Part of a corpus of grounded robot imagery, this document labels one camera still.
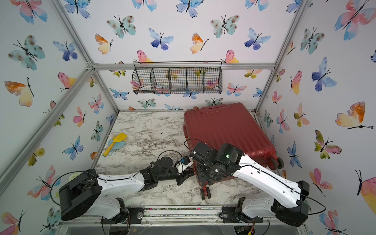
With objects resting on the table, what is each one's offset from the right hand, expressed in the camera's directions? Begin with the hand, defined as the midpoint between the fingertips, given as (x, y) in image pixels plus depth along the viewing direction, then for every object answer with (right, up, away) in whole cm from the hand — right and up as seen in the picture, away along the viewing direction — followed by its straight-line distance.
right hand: (202, 176), depth 64 cm
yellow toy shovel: (-55, +13, +41) cm, 70 cm away
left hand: (-3, -2, +13) cm, 13 cm away
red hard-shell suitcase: (+11, +23, +16) cm, 30 cm away
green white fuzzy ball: (-61, -2, +7) cm, 62 cm away
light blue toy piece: (-57, +8, +37) cm, 68 cm away
